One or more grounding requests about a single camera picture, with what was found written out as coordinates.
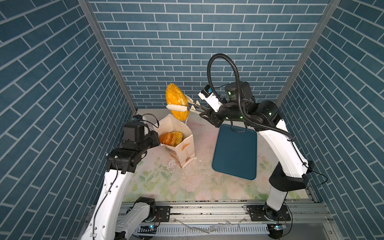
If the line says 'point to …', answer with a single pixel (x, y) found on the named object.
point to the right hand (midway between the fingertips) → (201, 108)
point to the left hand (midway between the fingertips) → (157, 133)
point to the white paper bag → (183, 152)
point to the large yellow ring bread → (176, 137)
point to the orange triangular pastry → (168, 138)
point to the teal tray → (235, 153)
